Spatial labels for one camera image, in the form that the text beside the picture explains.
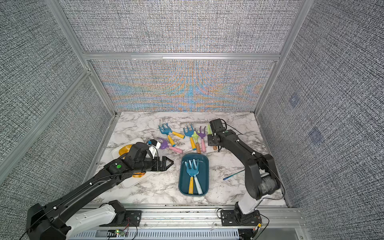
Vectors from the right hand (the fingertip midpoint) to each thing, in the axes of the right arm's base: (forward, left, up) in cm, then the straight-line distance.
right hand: (213, 135), depth 91 cm
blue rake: (-17, +15, -11) cm, 25 cm away
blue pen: (-21, -9, -12) cm, 25 cm away
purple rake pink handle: (+8, +6, -12) cm, 16 cm away
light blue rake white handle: (-19, +12, -10) cm, 25 cm away
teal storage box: (-22, +7, -10) cm, 25 cm away
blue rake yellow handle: (+9, +24, -12) cm, 28 cm away
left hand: (-20, +24, +7) cm, 32 cm away
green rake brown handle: (+8, +10, -13) cm, 18 cm away
